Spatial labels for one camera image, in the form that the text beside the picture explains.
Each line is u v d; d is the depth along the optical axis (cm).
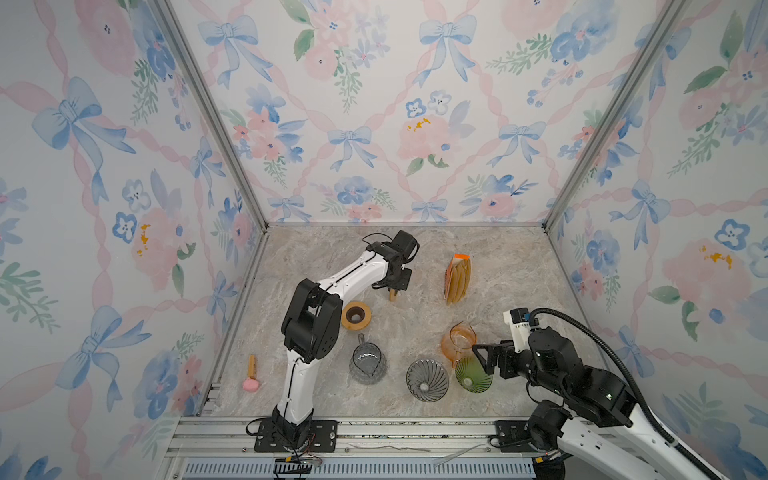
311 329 53
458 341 90
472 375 82
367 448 73
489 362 63
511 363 62
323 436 74
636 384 81
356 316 95
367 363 86
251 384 80
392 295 93
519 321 63
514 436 73
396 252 70
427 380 80
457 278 95
